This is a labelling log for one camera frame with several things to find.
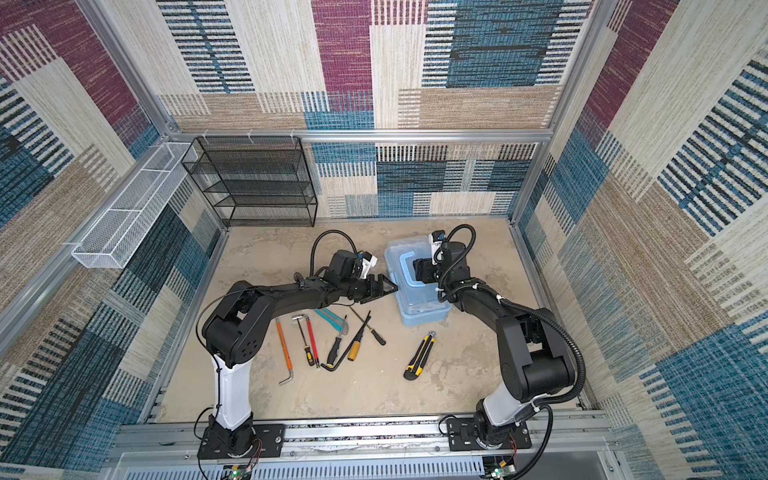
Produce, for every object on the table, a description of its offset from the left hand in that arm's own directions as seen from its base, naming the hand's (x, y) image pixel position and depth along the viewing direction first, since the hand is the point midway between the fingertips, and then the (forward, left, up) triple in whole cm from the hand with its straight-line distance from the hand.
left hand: (394, 288), depth 91 cm
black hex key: (-14, +13, -8) cm, 21 cm away
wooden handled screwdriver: (-15, +11, -8) cm, 20 cm away
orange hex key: (-18, +30, -9) cm, 36 cm away
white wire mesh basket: (0, +66, +25) cm, 70 cm away
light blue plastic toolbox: (-5, -7, +2) cm, 9 cm away
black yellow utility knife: (-19, -6, -7) cm, 21 cm away
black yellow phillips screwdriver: (-16, +17, -7) cm, 25 cm away
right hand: (+6, -10, +2) cm, 12 cm away
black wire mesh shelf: (+41, +50, +9) cm, 65 cm away
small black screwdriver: (-12, +5, -7) cm, 15 cm away
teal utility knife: (-7, +18, -8) cm, 21 cm away
